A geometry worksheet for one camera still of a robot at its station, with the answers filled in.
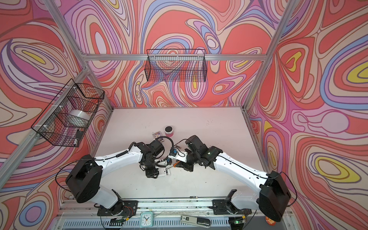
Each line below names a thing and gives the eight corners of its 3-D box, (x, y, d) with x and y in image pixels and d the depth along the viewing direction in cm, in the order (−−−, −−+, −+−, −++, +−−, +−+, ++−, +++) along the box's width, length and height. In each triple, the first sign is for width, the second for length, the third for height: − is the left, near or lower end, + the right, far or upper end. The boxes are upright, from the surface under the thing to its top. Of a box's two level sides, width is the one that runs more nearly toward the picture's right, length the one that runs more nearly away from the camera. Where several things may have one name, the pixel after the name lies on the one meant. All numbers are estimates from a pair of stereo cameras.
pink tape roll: (164, 137, 103) (164, 133, 99) (165, 130, 107) (164, 125, 103) (173, 137, 103) (172, 133, 99) (173, 129, 107) (173, 125, 103)
